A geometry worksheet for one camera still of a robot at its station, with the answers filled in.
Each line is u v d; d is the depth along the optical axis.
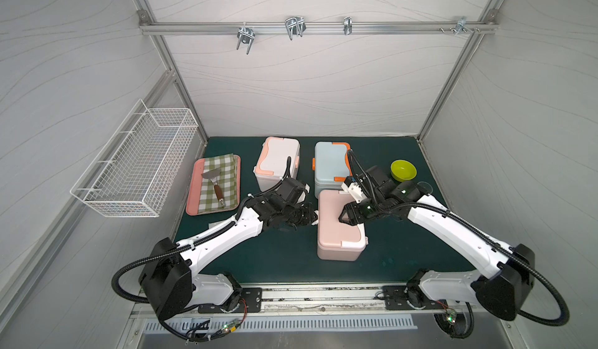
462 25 0.76
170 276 0.39
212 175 1.03
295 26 0.77
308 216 0.68
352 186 0.70
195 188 1.01
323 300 0.75
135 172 0.69
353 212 0.65
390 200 0.53
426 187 0.96
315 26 0.77
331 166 0.93
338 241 0.72
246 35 0.79
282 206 0.60
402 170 1.06
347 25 0.78
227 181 1.02
